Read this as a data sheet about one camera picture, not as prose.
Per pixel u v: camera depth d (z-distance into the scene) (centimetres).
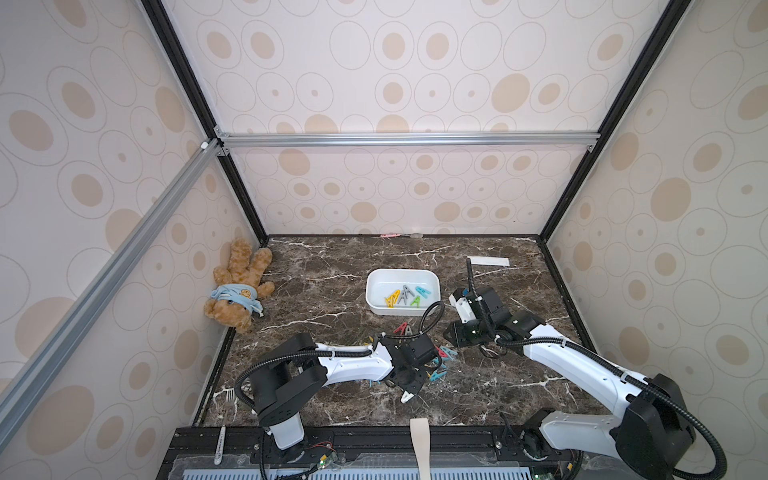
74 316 50
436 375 85
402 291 103
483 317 63
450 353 89
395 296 100
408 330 94
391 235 121
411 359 66
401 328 94
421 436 76
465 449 74
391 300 100
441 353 88
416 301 100
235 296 92
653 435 40
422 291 103
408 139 90
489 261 113
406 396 80
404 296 101
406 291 103
